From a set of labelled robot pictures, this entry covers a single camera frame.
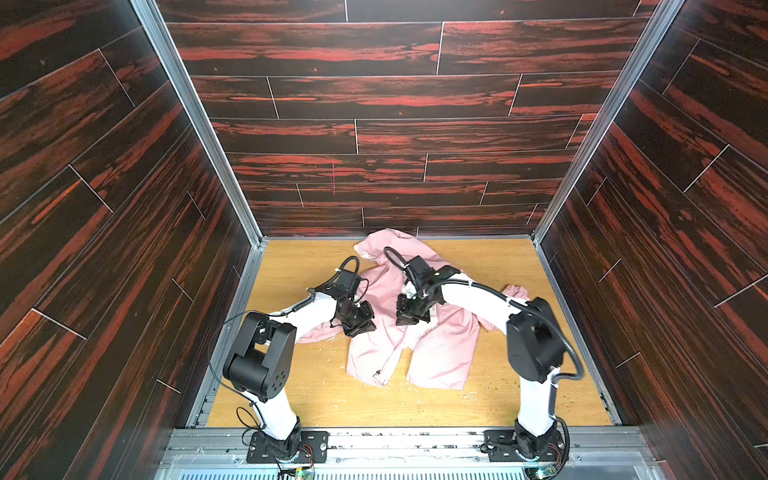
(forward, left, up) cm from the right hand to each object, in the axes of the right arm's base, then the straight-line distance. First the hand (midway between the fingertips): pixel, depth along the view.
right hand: (398, 320), depth 89 cm
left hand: (-1, +6, -2) cm, 6 cm away
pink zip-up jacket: (-8, -12, -5) cm, 15 cm away
